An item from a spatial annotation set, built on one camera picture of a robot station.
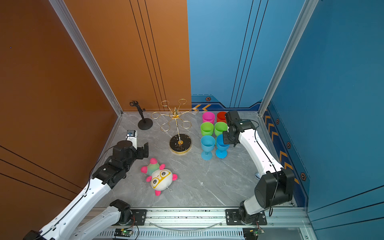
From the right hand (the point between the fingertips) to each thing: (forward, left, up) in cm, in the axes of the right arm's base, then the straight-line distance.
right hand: (228, 139), depth 83 cm
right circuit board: (-41, -8, -19) cm, 46 cm away
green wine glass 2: (+12, +3, -4) cm, 13 cm away
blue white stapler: (-15, -17, -16) cm, 27 cm away
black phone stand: (+26, +57, -15) cm, 64 cm away
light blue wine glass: (+2, +11, -5) cm, 13 cm away
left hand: (-4, +48, +5) cm, 48 cm away
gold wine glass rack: (+7, +30, -14) cm, 34 cm away
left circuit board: (-41, +53, -18) cm, 69 cm away
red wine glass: (+20, +2, -3) cm, 20 cm away
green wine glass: (+11, +11, -4) cm, 17 cm away
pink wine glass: (+21, +10, -3) cm, 23 cm away
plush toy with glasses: (-18, +37, -9) cm, 43 cm away
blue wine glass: (0, +2, -14) cm, 14 cm away
